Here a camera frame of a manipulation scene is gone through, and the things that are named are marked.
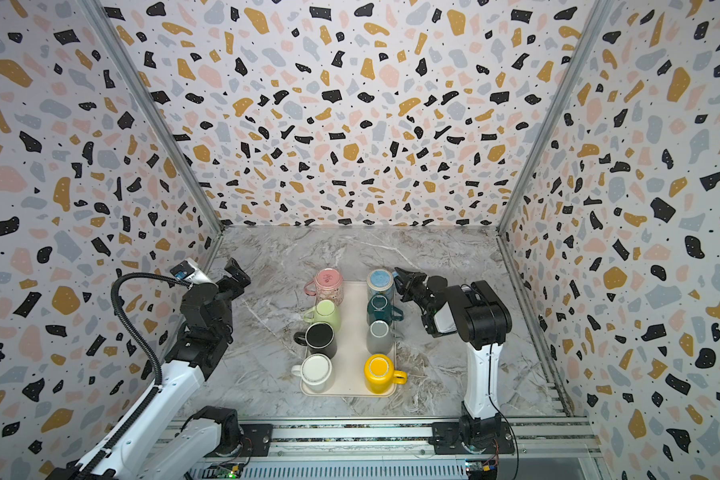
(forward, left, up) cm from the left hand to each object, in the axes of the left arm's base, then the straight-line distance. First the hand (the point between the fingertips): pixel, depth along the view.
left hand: (218, 264), depth 74 cm
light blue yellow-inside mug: (+6, -41, -17) cm, 45 cm away
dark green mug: (-3, -40, -17) cm, 44 cm away
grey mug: (-11, -40, -18) cm, 45 cm away
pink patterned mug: (+5, -25, -17) cm, 30 cm away
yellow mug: (-21, -40, -19) cm, 49 cm away
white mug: (-19, -23, -21) cm, 37 cm away
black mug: (-11, -24, -19) cm, 32 cm away
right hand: (+12, -44, -15) cm, 48 cm away
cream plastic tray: (-12, -32, -29) cm, 45 cm away
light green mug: (-4, -24, -18) cm, 30 cm away
